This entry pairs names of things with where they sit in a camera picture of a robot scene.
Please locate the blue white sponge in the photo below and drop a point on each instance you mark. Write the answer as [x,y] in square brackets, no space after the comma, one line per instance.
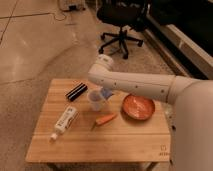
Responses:
[106,93]

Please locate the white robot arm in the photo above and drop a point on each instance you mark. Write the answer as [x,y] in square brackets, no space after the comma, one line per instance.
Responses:
[191,147]

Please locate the translucent plastic cup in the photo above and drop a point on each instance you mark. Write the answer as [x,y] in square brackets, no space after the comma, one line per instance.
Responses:
[95,99]

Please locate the orange ceramic bowl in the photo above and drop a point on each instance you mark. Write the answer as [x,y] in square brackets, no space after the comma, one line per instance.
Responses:
[138,107]

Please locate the orange toy carrot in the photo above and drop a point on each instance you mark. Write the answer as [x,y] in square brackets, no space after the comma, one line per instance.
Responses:
[102,120]

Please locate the black rectangular box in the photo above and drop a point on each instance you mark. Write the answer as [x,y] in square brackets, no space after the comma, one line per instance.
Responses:
[76,92]

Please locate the wooden table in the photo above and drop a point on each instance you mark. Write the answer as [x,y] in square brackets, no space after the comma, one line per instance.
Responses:
[122,139]

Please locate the white toothpaste tube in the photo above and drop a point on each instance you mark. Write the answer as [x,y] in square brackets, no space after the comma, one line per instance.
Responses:
[64,122]

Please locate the black office chair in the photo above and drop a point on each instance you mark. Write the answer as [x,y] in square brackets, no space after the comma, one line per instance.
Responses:
[122,13]

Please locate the white device on floor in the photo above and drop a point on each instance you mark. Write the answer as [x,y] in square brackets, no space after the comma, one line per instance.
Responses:
[67,5]

